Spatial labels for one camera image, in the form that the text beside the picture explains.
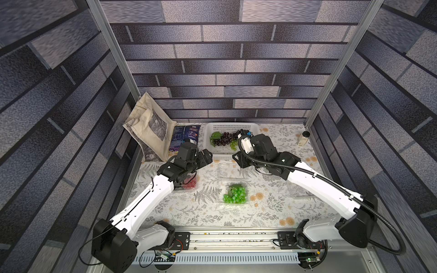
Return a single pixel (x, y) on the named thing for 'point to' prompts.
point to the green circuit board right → (308, 260)
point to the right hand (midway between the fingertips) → (233, 155)
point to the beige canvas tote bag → (152, 126)
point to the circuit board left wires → (165, 254)
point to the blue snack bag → (181, 133)
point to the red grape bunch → (190, 183)
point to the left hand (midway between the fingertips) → (208, 156)
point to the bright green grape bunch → (235, 195)
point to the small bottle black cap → (304, 138)
